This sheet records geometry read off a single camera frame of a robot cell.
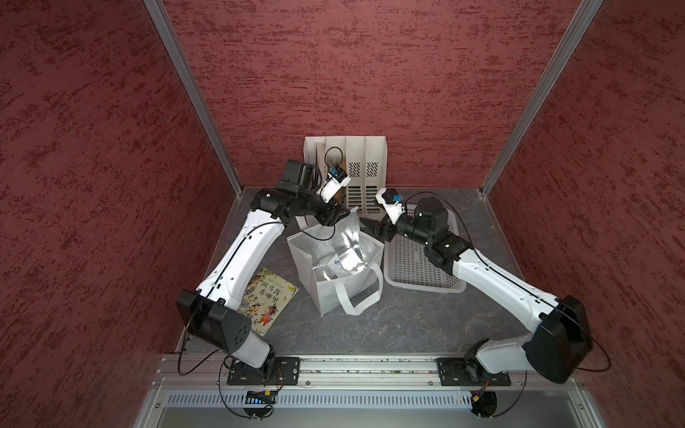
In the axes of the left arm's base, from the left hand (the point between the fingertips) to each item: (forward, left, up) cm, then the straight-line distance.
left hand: (338, 210), depth 74 cm
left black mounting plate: (-36, +16, -28) cm, 49 cm away
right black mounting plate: (-36, -35, -28) cm, 57 cm away
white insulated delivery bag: (-14, -6, -25) cm, 29 cm away
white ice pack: (-1, -3, -27) cm, 27 cm away
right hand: (0, -9, -1) cm, 9 cm away
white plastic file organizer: (+42, -9, -16) cm, 46 cm away
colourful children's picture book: (-15, +25, -29) cm, 41 cm away
